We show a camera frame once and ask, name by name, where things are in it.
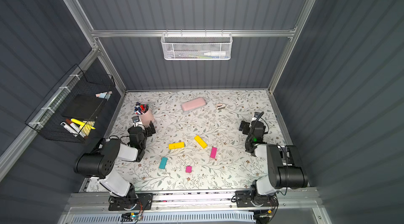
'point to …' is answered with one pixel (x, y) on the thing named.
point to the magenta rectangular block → (214, 152)
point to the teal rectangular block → (163, 163)
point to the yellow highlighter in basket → (81, 123)
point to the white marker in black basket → (69, 128)
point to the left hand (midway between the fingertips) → (144, 123)
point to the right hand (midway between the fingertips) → (252, 122)
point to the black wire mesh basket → (69, 114)
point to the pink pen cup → (147, 117)
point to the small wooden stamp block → (220, 106)
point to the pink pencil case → (194, 103)
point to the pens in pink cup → (141, 109)
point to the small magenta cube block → (189, 169)
